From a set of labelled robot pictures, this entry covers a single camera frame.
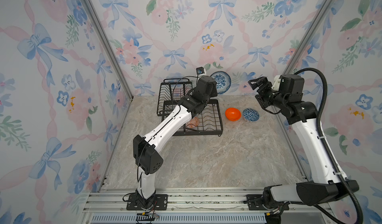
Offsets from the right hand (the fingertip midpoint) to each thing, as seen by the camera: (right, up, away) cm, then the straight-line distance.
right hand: (251, 86), depth 68 cm
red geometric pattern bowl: (-27, -20, +34) cm, 48 cm away
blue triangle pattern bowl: (+14, -14, +38) cm, 43 cm away
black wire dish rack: (-40, +2, +32) cm, 52 cm away
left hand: (-17, +3, +7) cm, 18 cm away
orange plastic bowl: (+2, -13, +38) cm, 40 cm away
